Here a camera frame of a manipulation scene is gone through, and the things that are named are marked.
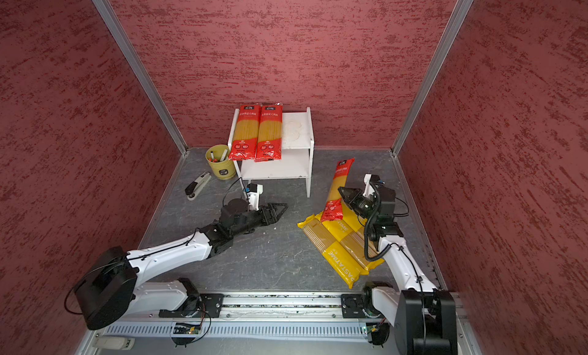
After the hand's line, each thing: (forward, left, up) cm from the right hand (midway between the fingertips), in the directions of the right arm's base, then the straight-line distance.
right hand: (335, 191), depth 81 cm
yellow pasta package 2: (-8, -7, -18) cm, 21 cm away
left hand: (-6, +19, -3) cm, 20 cm away
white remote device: (-42, +67, -14) cm, 80 cm away
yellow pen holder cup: (+26, +51, -8) cm, 58 cm away
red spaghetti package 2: (+12, +31, +17) cm, 37 cm away
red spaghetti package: (+12, +23, +16) cm, 30 cm away
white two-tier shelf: (+11, +13, +13) cm, 22 cm away
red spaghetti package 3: (-7, +1, -1) cm, 7 cm away
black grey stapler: (+15, +60, -14) cm, 63 cm away
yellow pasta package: (-21, -3, -17) cm, 27 cm away
